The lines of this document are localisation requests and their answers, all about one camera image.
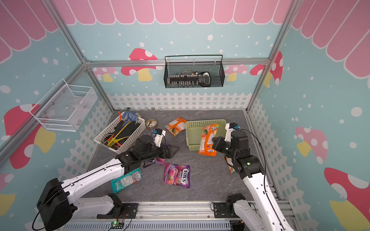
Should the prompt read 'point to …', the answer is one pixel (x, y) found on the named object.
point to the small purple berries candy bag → (159, 161)
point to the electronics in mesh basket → (189, 80)
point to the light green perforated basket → (193, 128)
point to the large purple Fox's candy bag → (177, 174)
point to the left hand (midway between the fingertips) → (174, 150)
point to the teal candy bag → (123, 181)
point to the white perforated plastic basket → (108, 128)
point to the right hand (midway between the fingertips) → (212, 137)
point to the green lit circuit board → (116, 225)
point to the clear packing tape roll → (151, 123)
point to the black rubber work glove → (130, 127)
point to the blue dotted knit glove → (127, 117)
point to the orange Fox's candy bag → (208, 132)
